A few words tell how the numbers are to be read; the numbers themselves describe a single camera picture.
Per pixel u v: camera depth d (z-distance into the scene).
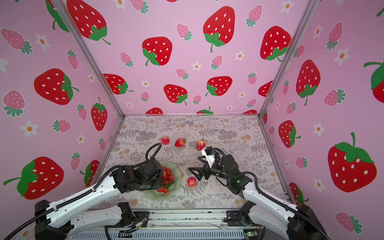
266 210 0.48
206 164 0.66
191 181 0.82
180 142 1.01
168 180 0.82
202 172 0.66
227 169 0.56
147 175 0.55
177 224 0.73
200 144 1.01
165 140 1.01
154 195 0.81
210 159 0.66
